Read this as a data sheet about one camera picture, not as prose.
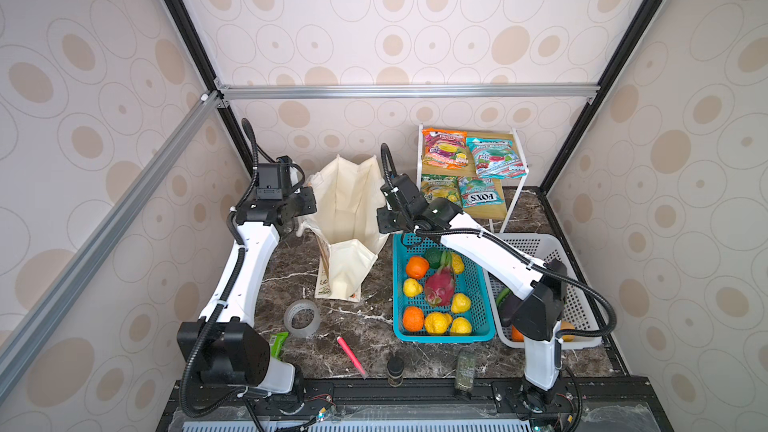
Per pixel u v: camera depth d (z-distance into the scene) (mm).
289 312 855
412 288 889
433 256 928
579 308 809
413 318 810
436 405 729
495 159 775
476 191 944
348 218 996
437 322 809
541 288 465
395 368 695
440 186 947
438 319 810
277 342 813
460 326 809
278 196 583
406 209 592
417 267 913
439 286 844
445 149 795
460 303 853
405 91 883
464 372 743
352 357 794
